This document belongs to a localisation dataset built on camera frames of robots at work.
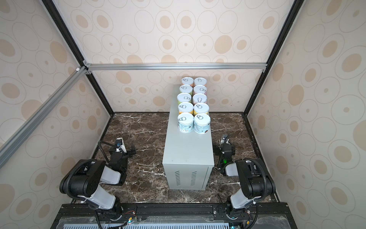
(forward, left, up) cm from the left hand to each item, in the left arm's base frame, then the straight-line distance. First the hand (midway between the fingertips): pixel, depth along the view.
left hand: (127, 139), depth 89 cm
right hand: (+2, -63, -6) cm, 63 cm away
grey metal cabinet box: (-22, -38, +22) cm, 49 cm away
